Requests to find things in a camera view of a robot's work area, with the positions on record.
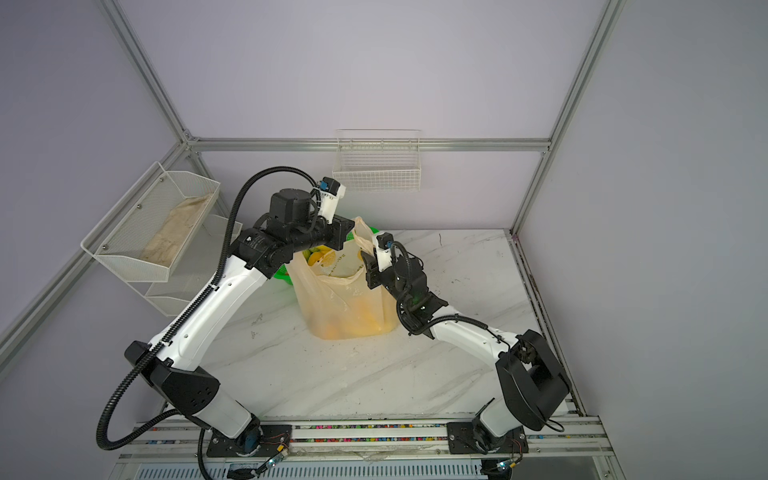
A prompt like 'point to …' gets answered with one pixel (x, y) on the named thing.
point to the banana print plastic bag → (337, 301)
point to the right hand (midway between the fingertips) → (363, 249)
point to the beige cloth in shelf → (168, 240)
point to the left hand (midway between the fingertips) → (351, 225)
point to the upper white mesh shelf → (151, 227)
